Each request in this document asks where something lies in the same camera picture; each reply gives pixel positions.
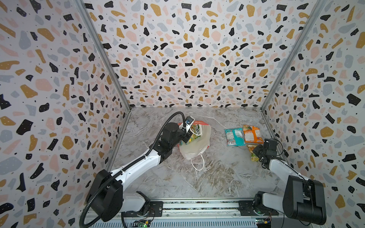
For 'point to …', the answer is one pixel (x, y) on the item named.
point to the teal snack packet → (235, 137)
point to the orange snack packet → (253, 134)
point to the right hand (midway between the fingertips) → (260, 148)
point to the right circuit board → (264, 223)
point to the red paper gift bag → (199, 145)
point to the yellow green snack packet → (254, 157)
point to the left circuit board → (144, 223)
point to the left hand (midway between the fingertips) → (191, 124)
